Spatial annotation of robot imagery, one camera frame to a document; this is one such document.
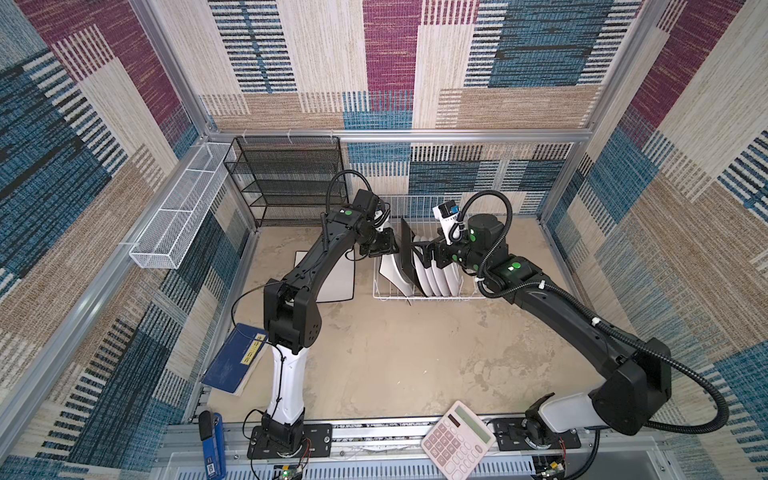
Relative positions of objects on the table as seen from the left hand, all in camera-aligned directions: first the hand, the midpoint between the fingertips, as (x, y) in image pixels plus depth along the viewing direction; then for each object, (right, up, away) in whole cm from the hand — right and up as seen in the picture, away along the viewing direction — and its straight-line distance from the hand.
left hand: (395, 246), depth 89 cm
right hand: (+7, +1, -12) cm, 14 cm away
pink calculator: (+14, -47, -17) cm, 52 cm away
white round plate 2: (+10, -10, -1) cm, 15 cm away
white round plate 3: (+13, -10, -1) cm, 16 cm away
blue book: (-44, -32, -4) cm, 55 cm away
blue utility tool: (-44, -44, -18) cm, 64 cm away
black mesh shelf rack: (-39, +24, +22) cm, 50 cm away
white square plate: (-1, -7, -4) cm, 8 cm away
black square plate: (+3, -5, -4) cm, 8 cm away
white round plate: (+8, -8, -2) cm, 12 cm away
